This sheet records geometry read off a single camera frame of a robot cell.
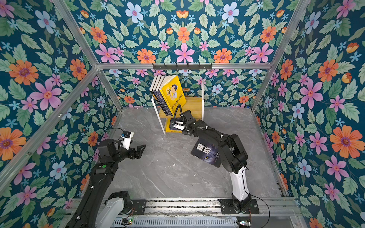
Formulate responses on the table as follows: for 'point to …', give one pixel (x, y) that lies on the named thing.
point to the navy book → (172, 127)
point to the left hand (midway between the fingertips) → (139, 142)
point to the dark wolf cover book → (208, 151)
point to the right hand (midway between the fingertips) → (190, 120)
